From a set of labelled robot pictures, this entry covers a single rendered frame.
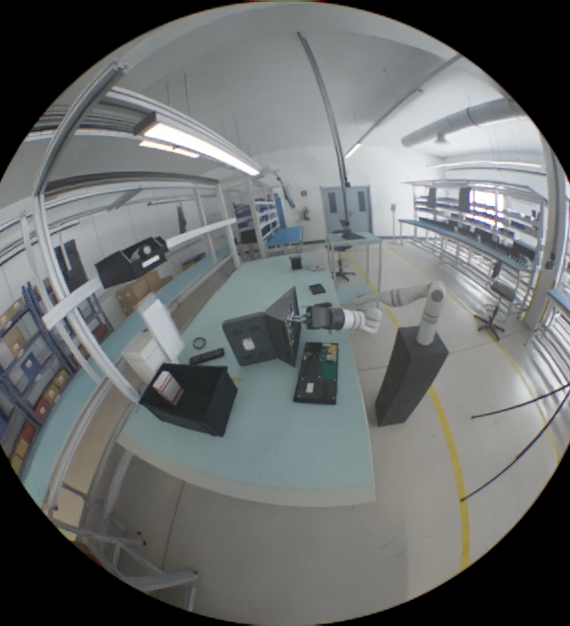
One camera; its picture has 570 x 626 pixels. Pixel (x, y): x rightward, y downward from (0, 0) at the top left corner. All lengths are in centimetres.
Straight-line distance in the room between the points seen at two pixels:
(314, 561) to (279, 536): 32
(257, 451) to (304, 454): 13
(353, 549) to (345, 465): 115
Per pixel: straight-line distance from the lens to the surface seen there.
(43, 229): 82
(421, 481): 168
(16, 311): 370
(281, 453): 54
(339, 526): 154
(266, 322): 61
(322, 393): 57
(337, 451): 53
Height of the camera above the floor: 151
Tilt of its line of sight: 32 degrees down
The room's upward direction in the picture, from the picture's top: 12 degrees counter-clockwise
